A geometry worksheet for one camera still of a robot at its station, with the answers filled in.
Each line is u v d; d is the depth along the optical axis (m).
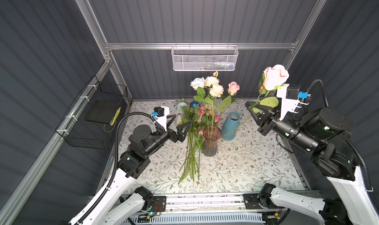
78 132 0.67
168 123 0.64
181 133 0.54
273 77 0.34
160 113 0.52
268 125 0.38
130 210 0.56
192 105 1.01
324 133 0.31
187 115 1.02
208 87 0.71
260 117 0.42
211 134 0.81
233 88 0.67
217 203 0.76
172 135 0.54
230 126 0.86
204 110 1.04
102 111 0.75
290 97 0.36
